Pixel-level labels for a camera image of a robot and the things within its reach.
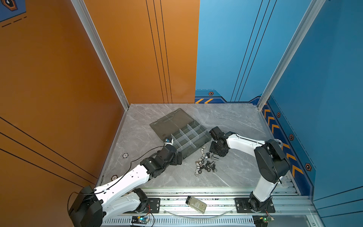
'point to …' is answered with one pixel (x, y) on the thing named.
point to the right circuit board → (261, 221)
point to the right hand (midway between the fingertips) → (211, 152)
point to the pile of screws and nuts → (205, 162)
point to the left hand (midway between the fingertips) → (176, 152)
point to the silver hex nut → (196, 174)
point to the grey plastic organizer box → (186, 134)
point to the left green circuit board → (140, 220)
